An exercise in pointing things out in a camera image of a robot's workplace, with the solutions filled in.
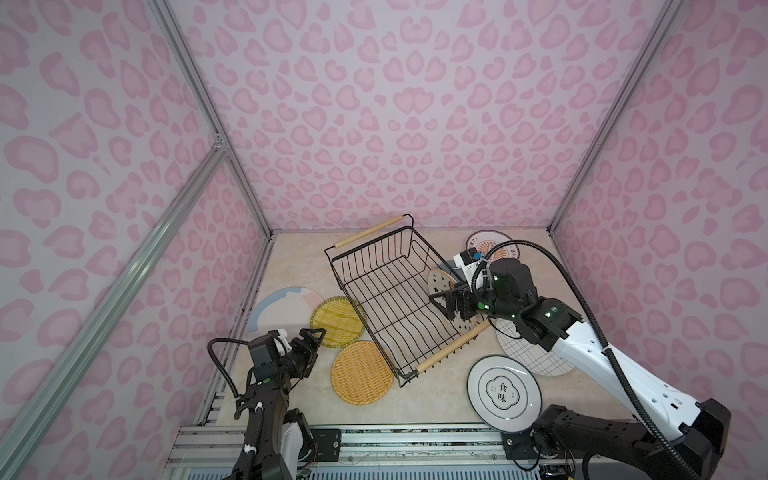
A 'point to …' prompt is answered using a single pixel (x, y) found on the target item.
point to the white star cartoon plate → (439, 281)
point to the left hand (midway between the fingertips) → (322, 336)
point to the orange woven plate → (362, 373)
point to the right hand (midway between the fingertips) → (444, 291)
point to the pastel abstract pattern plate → (288, 309)
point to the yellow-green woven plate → (341, 317)
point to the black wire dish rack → (397, 286)
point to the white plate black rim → (505, 393)
